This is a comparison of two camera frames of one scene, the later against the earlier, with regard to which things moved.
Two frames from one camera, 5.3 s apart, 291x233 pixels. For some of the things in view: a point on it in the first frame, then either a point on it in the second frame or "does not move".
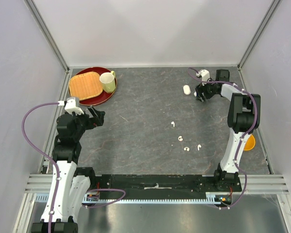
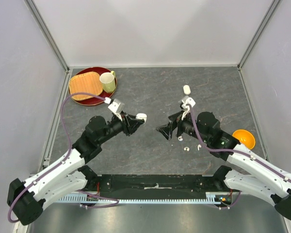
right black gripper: x=200 y=88 -> x=179 y=118
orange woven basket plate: x=85 y=85 does not move
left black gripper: x=93 y=122 -> x=130 y=124
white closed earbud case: x=186 y=90 does not move
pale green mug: x=108 y=79 does not move
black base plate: x=159 y=187 does not move
